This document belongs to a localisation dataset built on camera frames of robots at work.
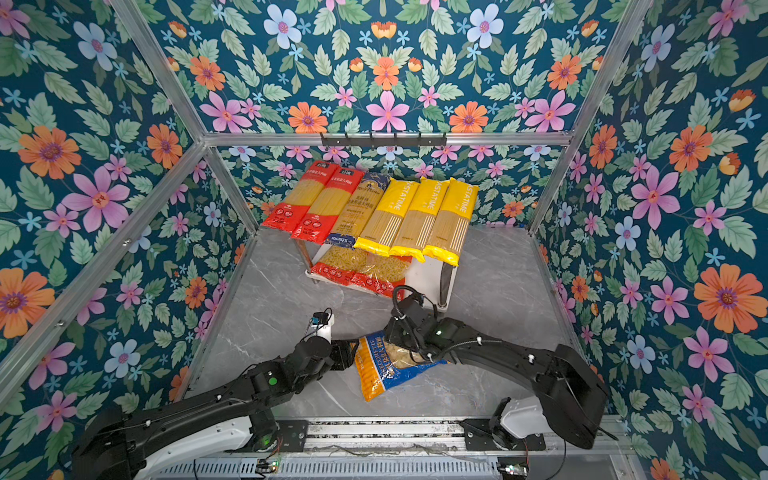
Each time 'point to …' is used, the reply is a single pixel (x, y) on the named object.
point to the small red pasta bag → (383, 273)
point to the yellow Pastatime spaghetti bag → (387, 218)
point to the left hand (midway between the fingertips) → (358, 341)
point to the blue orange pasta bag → (381, 363)
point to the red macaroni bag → (336, 264)
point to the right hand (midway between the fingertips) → (385, 332)
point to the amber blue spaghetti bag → (358, 210)
